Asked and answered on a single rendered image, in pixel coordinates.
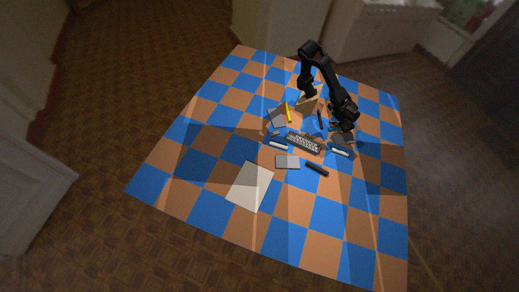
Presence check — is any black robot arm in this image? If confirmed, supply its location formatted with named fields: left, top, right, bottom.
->
left=296, top=39, right=360, bottom=123

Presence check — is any white flat rectangular board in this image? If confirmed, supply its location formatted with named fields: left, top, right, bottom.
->
left=225, top=160, right=274, bottom=214

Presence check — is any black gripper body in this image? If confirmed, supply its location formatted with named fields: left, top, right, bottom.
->
left=328, top=102, right=354, bottom=133

